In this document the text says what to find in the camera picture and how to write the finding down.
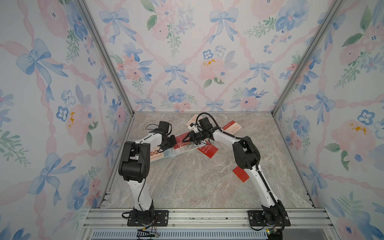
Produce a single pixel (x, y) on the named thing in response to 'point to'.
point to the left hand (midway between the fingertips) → (175, 143)
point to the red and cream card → (231, 127)
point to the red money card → (209, 150)
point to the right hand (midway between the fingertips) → (185, 141)
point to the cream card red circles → (155, 154)
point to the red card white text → (179, 141)
